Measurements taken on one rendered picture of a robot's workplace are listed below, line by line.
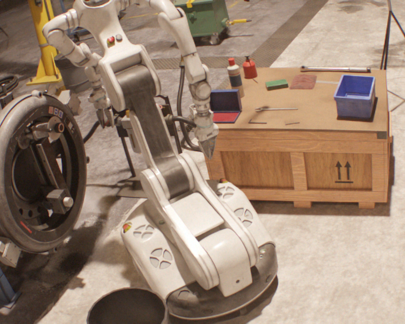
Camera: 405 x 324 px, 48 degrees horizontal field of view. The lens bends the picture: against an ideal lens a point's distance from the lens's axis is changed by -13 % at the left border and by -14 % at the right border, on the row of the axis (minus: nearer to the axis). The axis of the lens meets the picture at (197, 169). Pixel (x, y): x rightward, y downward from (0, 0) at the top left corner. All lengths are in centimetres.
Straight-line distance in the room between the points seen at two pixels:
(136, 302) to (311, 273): 82
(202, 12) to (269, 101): 268
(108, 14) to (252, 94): 106
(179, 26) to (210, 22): 324
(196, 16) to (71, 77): 143
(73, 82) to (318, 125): 312
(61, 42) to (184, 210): 94
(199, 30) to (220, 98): 272
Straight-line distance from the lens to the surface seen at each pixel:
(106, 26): 222
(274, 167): 262
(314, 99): 273
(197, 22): 536
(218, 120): 264
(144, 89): 211
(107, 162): 358
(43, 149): 231
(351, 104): 247
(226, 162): 268
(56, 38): 228
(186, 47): 208
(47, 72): 609
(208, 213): 207
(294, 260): 240
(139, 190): 314
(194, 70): 208
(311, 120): 251
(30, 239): 229
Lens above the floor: 162
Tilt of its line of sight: 31 degrees down
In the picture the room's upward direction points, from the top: 14 degrees counter-clockwise
